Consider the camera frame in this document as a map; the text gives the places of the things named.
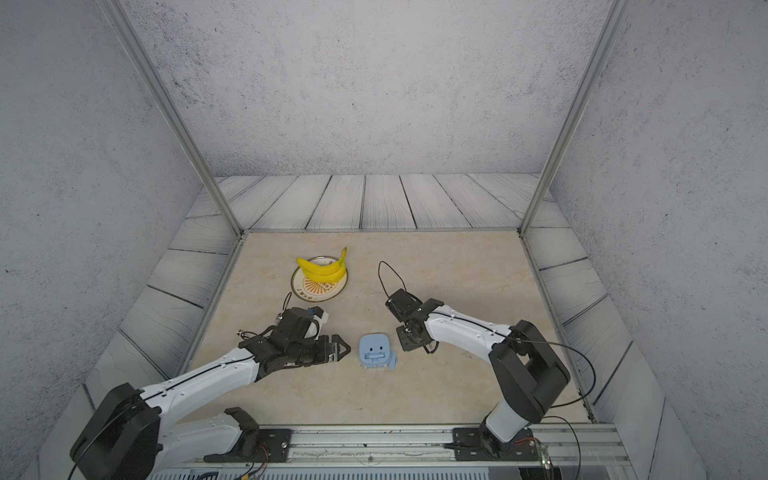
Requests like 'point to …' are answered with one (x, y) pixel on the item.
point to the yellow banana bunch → (328, 274)
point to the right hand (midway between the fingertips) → (415, 338)
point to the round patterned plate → (314, 291)
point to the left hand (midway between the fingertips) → (345, 353)
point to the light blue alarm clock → (374, 352)
